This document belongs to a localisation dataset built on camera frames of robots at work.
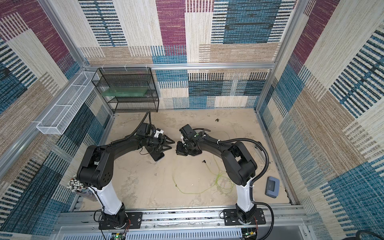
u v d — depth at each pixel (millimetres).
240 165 501
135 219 735
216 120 1148
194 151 799
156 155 974
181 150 812
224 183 852
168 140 866
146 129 791
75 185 665
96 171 490
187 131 748
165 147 890
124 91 964
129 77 1021
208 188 831
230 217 735
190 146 703
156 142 830
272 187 825
